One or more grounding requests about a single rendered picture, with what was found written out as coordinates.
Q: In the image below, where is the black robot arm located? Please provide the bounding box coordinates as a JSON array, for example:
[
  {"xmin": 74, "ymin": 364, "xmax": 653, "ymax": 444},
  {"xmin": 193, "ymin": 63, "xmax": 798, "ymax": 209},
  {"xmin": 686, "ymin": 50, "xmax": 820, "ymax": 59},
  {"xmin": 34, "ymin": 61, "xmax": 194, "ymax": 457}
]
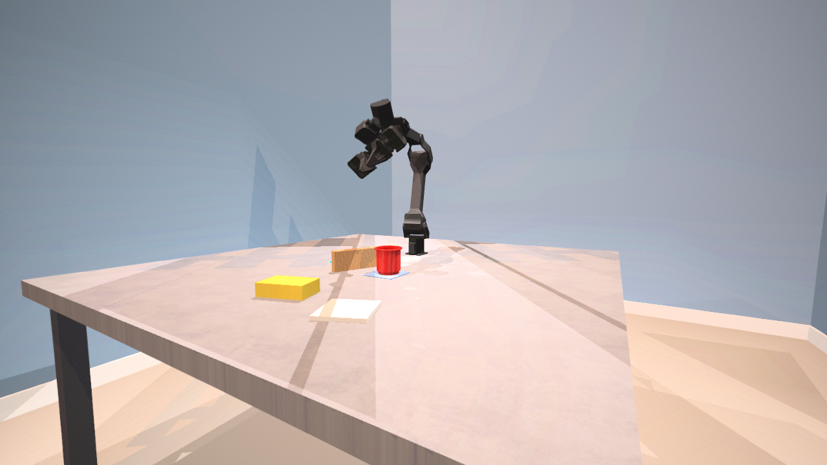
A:
[{"xmin": 355, "ymin": 99, "xmax": 433, "ymax": 256}]

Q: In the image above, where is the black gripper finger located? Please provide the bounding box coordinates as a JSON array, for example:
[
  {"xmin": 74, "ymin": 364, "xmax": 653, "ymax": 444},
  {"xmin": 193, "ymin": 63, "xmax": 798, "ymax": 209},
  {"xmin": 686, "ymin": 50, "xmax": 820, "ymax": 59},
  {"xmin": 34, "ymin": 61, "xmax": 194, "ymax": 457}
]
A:
[
  {"xmin": 357, "ymin": 152, "xmax": 376, "ymax": 173},
  {"xmin": 366, "ymin": 139, "xmax": 393, "ymax": 168}
]

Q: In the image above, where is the red cup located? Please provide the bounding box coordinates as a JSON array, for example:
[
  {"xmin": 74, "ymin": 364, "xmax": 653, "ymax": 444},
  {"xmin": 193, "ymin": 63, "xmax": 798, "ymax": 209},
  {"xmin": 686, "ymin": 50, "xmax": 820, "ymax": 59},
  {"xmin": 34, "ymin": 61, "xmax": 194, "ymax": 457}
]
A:
[{"xmin": 375, "ymin": 245, "xmax": 402, "ymax": 275}]

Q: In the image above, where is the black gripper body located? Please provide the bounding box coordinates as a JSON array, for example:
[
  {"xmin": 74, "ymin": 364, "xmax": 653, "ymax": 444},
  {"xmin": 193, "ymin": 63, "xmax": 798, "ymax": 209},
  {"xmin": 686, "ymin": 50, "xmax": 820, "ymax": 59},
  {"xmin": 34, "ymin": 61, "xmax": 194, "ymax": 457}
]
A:
[{"xmin": 348, "ymin": 126, "xmax": 407, "ymax": 179}]

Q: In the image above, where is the yellow flat block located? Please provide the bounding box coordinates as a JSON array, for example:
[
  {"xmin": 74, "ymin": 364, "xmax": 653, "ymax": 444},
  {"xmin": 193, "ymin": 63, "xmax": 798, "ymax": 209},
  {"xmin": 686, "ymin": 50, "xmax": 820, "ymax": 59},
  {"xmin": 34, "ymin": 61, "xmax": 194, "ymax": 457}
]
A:
[{"xmin": 255, "ymin": 275, "xmax": 320, "ymax": 300}]

